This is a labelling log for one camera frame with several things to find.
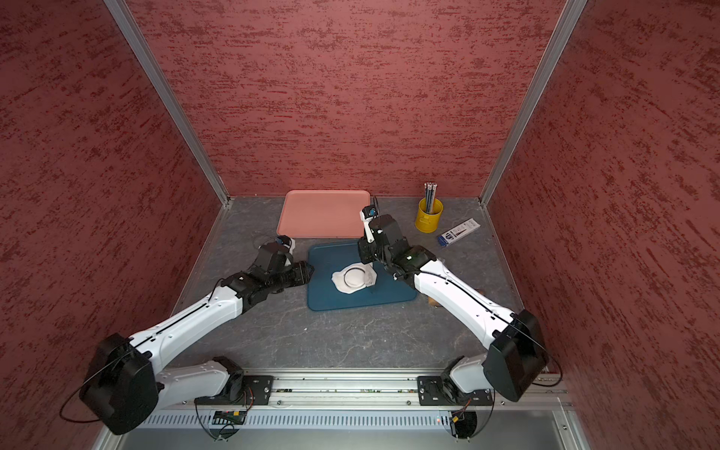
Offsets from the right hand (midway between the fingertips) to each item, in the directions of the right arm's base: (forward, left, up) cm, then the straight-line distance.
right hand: (361, 245), depth 80 cm
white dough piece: (-3, -3, -14) cm, 15 cm away
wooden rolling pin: (-10, -23, -20) cm, 32 cm away
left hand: (-5, +17, -9) cm, 20 cm away
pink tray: (+31, +17, -21) cm, 41 cm away
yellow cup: (+21, -25, -12) cm, 35 cm away
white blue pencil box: (+19, -37, -20) cm, 46 cm away
